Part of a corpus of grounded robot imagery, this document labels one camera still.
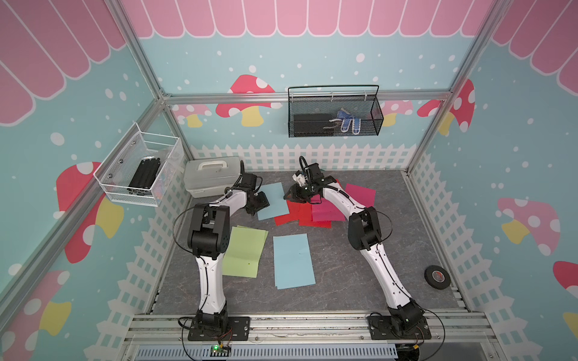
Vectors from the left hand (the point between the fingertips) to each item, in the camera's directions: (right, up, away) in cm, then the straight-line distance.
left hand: (265, 207), depth 105 cm
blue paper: (+6, +2, +2) cm, 6 cm away
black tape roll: (+68, -25, -19) cm, 76 cm away
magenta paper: (+26, 0, -22) cm, 34 cm away
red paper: (+13, -4, 0) cm, 14 cm away
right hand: (+10, +5, -1) cm, 11 cm away
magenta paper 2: (+50, +5, +11) cm, 52 cm away
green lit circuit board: (-12, -45, -32) cm, 56 cm away
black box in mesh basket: (+21, +34, -15) cm, 43 cm away
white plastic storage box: (-29, +14, +8) cm, 34 cm away
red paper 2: (+19, -5, -3) cm, 20 cm away
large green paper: (-7, -16, -10) cm, 20 cm away
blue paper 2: (+13, -22, -15) cm, 29 cm away
